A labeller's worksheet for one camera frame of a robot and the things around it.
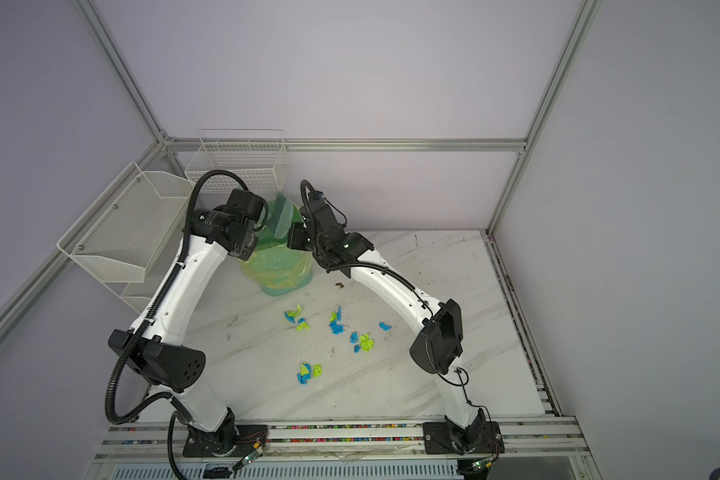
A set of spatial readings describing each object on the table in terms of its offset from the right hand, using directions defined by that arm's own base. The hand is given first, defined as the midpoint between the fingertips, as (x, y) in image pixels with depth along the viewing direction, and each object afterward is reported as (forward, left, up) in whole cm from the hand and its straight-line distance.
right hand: (285, 230), depth 76 cm
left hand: (-4, +15, 0) cm, 16 cm away
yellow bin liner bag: (-3, +5, -10) cm, 12 cm away
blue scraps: (-12, -11, -32) cm, 36 cm away
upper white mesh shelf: (+3, +42, 0) cm, 42 cm away
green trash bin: (+3, +6, -6) cm, 9 cm away
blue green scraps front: (-25, -3, -32) cm, 41 cm away
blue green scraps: (-7, +4, -31) cm, 32 cm away
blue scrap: (-11, -26, -32) cm, 43 cm away
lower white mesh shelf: (-13, +38, -9) cm, 41 cm away
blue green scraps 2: (-16, -21, -33) cm, 42 cm away
